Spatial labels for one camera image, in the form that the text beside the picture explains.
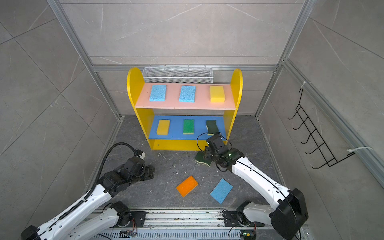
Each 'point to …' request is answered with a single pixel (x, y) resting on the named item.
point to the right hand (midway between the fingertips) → (207, 150)
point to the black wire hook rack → (315, 135)
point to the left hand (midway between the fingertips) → (150, 166)
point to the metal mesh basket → (176, 75)
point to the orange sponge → (186, 186)
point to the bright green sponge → (188, 127)
